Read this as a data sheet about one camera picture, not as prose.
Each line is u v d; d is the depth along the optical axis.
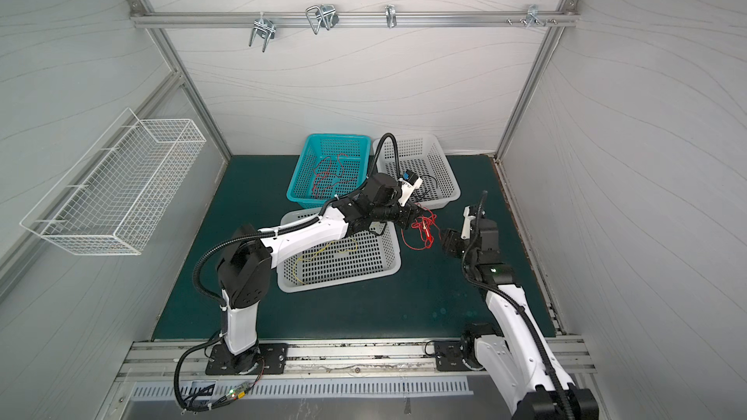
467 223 0.73
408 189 0.73
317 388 0.70
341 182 1.11
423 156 1.19
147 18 0.78
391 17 0.78
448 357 0.73
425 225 0.82
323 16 0.76
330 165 1.19
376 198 0.65
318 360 0.75
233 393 0.68
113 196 0.68
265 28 0.80
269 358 0.74
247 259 0.53
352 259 0.91
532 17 0.77
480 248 0.61
